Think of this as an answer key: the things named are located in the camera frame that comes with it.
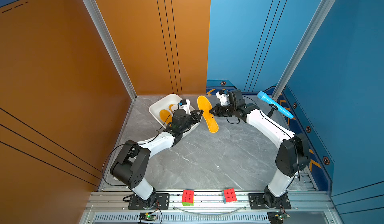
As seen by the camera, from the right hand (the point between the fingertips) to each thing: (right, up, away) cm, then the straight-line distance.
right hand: (211, 110), depth 85 cm
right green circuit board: (+30, -51, -15) cm, 61 cm away
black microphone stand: (+37, +2, +2) cm, 37 cm away
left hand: (-4, +1, -1) cm, 4 cm away
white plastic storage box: (-33, +5, +27) cm, 43 cm away
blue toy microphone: (+33, +7, +2) cm, 34 cm away
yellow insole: (-28, +3, +26) cm, 39 cm away
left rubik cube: (-12, -42, -14) cm, 46 cm away
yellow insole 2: (-3, +3, 0) cm, 5 cm away
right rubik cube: (+8, -41, -14) cm, 44 cm away
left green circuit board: (-33, -51, -14) cm, 62 cm away
